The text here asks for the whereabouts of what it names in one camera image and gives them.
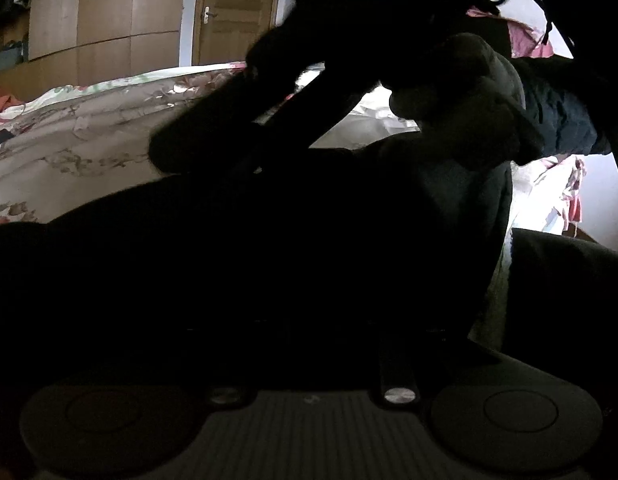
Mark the cream floral quilt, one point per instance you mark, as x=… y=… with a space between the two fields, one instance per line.
x=76 y=144

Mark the wooden wardrobe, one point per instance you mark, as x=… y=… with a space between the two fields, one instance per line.
x=88 y=41

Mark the wooden door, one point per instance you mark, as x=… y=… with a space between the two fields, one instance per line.
x=224 y=30

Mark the black pants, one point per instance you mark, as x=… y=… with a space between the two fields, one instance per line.
x=321 y=273

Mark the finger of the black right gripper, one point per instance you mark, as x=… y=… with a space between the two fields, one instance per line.
x=302 y=120
x=221 y=131

